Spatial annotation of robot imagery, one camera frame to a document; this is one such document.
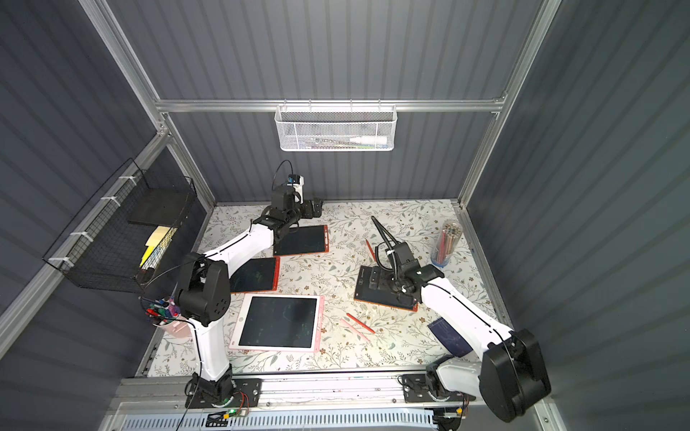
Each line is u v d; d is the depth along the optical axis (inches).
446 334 32.6
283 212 29.0
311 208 33.9
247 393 28.5
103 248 27.2
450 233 34.1
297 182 33.1
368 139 35.7
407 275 24.5
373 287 30.1
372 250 41.2
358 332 33.3
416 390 29.0
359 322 34.1
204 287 20.6
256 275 38.2
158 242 25.9
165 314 30.0
